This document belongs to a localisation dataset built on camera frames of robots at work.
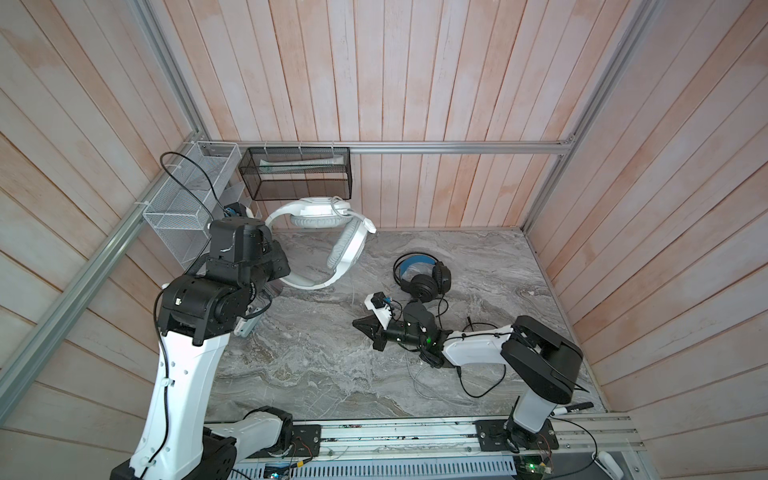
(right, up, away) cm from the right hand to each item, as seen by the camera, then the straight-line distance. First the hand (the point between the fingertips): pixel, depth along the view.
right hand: (356, 324), depth 80 cm
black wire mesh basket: (-23, +48, +24) cm, 59 cm away
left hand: (-15, +18, -19) cm, 31 cm away
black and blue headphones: (+21, +12, +19) cm, 31 cm away
